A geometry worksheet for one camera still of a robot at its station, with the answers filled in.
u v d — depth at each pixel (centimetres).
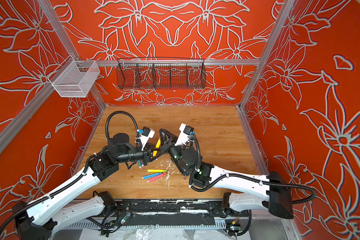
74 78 92
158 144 61
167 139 56
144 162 59
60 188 43
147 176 83
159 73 100
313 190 39
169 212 73
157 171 85
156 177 83
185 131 54
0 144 52
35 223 39
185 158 46
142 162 59
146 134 58
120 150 51
